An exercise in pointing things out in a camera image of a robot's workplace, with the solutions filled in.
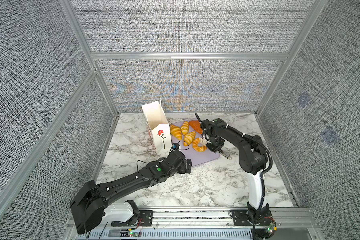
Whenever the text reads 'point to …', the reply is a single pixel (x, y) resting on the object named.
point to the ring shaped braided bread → (195, 145)
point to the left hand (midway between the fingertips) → (185, 164)
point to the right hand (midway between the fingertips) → (217, 148)
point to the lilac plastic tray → (197, 157)
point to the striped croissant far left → (176, 131)
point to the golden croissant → (189, 138)
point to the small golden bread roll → (185, 128)
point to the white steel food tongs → (205, 142)
